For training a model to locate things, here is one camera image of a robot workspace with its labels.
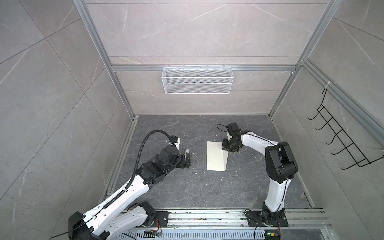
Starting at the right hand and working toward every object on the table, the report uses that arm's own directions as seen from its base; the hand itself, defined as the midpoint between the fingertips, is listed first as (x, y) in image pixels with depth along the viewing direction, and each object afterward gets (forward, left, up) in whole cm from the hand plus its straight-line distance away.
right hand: (223, 146), depth 99 cm
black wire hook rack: (-26, -47, +30) cm, 62 cm away
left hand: (-14, +25, +19) cm, 34 cm away
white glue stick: (-2, +25, -1) cm, 25 cm away
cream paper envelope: (-7, +5, -2) cm, 9 cm away
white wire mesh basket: (+37, +17, +28) cm, 49 cm away
